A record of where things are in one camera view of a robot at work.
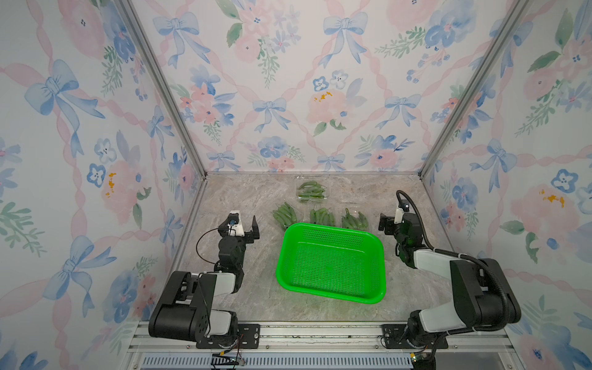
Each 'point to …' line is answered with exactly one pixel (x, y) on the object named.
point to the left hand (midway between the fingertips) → (243, 216)
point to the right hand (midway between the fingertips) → (396, 213)
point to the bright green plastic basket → (335, 262)
